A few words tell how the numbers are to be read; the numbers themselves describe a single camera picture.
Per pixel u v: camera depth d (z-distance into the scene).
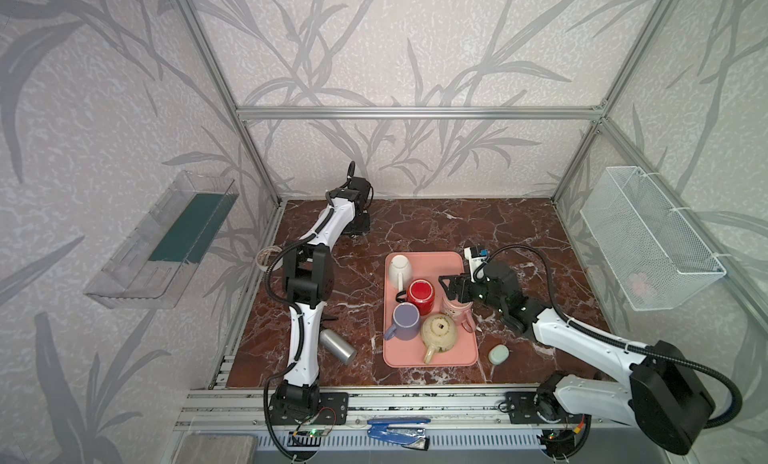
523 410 0.73
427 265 1.00
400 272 0.89
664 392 0.41
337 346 0.81
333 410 0.72
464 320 0.84
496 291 0.64
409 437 0.69
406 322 0.81
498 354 0.81
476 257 0.74
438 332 0.77
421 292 0.86
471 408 0.75
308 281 0.59
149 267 0.63
